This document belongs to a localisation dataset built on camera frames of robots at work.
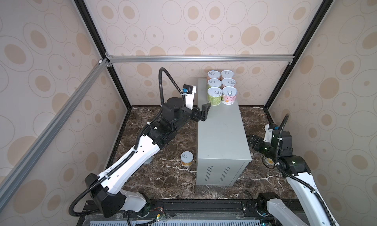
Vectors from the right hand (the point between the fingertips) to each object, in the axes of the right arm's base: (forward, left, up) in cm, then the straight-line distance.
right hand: (252, 138), depth 75 cm
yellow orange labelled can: (-3, +34, -16) cm, 38 cm away
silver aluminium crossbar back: (+55, +25, +15) cm, 62 cm away
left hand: (+5, +25, +22) cm, 34 cm away
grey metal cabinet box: (-13, +19, +12) cm, 26 cm away
